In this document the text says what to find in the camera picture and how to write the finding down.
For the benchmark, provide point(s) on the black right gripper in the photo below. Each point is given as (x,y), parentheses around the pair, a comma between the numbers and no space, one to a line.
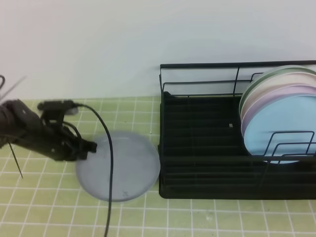
(51,140)

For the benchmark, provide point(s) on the grey round plate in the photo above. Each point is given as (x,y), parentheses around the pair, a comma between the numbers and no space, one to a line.
(132,172)

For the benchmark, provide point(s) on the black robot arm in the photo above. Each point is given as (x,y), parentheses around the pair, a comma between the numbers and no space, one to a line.
(12,108)

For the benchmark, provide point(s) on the light blue plate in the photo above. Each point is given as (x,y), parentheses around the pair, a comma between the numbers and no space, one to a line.
(284,127)

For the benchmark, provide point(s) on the cream pink plate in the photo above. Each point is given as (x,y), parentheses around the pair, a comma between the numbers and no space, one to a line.
(271,83)

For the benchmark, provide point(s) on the pale green plate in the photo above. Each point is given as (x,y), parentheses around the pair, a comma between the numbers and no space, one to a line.
(276,71)

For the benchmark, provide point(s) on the lilac plate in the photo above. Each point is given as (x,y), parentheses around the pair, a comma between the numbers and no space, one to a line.
(249,111)

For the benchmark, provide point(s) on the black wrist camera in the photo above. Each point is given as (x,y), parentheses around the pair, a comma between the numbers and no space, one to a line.
(56,110)

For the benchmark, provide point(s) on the black wire dish rack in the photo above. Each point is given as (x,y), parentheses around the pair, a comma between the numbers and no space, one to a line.
(201,147)

